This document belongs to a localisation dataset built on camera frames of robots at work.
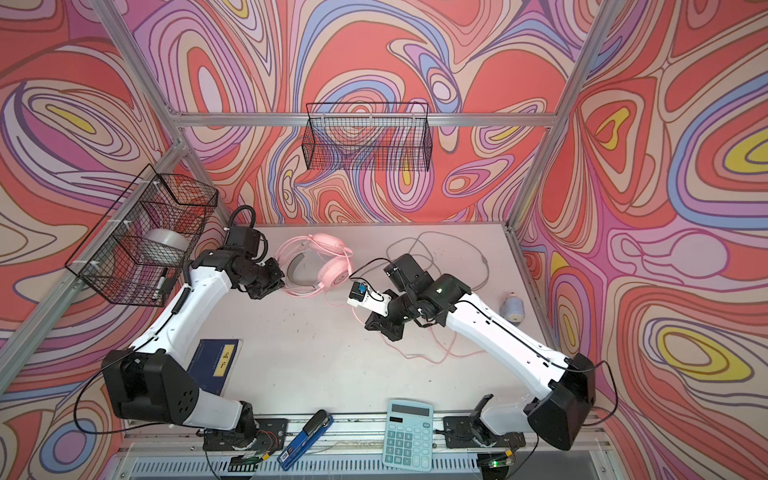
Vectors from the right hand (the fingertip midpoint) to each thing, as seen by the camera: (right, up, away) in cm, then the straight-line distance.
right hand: (375, 329), depth 71 cm
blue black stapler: (-15, -24, 0) cm, 28 cm away
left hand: (-25, +11, +12) cm, 30 cm away
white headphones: (-28, +13, +37) cm, 48 cm away
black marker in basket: (-53, +12, +3) cm, 55 cm away
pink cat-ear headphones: (-11, +14, +4) cm, 18 cm away
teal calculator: (+8, -26, +1) cm, 28 cm away
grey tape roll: (-51, +20, 0) cm, 54 cm away
